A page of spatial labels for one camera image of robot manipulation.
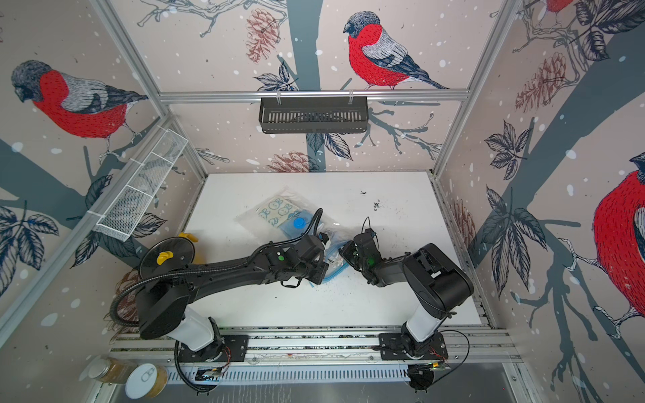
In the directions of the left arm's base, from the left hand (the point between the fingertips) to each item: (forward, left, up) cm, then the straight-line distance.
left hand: (331, 269), depth 81 cm
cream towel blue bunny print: (+29, +24, -7) cm, 38 cm away
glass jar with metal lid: (-27, +57, +1) cm, 63 cm away
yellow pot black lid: (+3, +54, +4) cm, 54 cm away
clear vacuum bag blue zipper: (+20, +27, -9) cm, 35 cm away
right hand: (+13, -3, -6) cm, 15 cm away
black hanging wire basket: (+61, +7, +18) cm, 64 cm away
